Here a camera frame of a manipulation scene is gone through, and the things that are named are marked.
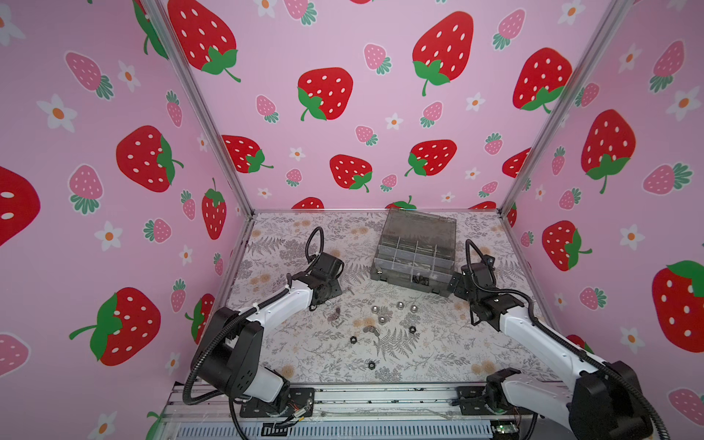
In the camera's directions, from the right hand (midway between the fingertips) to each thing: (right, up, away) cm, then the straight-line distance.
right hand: (463, 282), depth 87 cm
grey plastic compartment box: (-10, +9, +28) cm, 31 cm away
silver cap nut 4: (-15, -10, +6) cm, 19 cm away
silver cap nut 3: (-20, -9, +6) cm, 23 cm away
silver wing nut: (-43, -12, +4) cm, 45 cm away
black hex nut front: (-30, -24, -6) cm, 39 cm away
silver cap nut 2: (-26, -13, +3) cm, 29 cm away
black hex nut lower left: (-36, -18, -1) cm, 40 cm away
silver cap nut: (-28, -10, +6) cm, 31 cm away
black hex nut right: (-16, -16, +1) cm, 23 cm away
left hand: (-42, -3, +5) cm, 43 cm away
